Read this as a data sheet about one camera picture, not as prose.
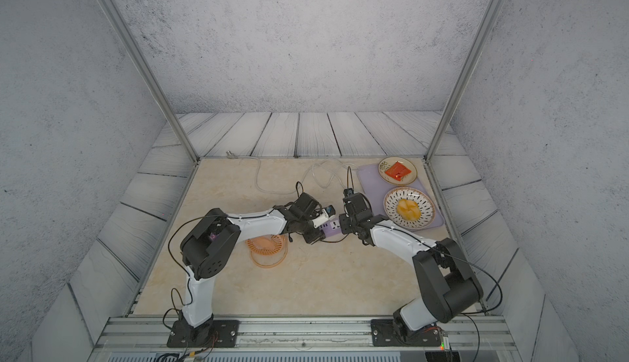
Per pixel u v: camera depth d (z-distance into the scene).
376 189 1.09
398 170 1.14
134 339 0.73
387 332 0.72
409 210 0.98
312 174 1.15
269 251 0.87
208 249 0.52
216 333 0.72
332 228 0.93
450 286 0.43
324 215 0.85
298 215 0.75
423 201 1.02
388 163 1.17
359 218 0.70
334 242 0.91
